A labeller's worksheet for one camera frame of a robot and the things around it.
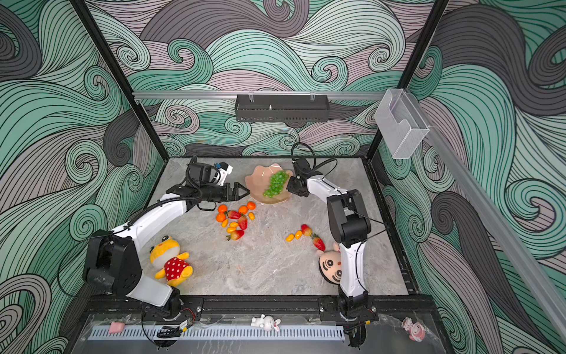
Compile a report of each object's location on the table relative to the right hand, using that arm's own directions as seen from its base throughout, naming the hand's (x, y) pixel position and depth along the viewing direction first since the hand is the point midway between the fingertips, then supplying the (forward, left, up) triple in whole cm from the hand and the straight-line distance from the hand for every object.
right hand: (292, 187), depth 102 cm
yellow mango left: (-17, +30, -4) cm, 35 cm away
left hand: (-12, +20, +14) cm, 28 cm away
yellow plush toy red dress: (-33, +48, +2) cm, 58 cm away
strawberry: (-20, -5, -3) cm, 21 cm away
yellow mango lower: (-20, +27, -3) cm, 34 cm away
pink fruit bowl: (+5, +17, -2) cm, 18 cm away
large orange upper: (-10, +33, -3) cm, 34 cm away
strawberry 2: (-26, -10, -3) cm, 28 cm away
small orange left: (-11, +23, -3) cm, 25 cm away
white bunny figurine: (-53, +10, 0) cm, 54 cm away
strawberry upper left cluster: (-14, +26, -2) cm, 30 cm away
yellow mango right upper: (-22, -2, -3) cm, 23 cm away
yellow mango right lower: (-23, +2, -4) cm, 24 cm away
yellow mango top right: (-14, +19, -3) cm, 23 cm away
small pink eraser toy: (-55, +58, -1) cm, 80 cm away
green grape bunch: (+2, +8, 0) cm, 8 cm away
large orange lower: (-15, +32, -3) cm, 36 cm away
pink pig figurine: (-54, -37, -1) cm, 66 cm away
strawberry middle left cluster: (-17, +22, -2) cm, 28 cm away
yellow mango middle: (-18, +26, -2) cm, 32 cm away
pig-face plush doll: (-36, -12, +4) cm, 38 cm away
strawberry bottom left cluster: (-23, +24, -3) cm, 33 cm away
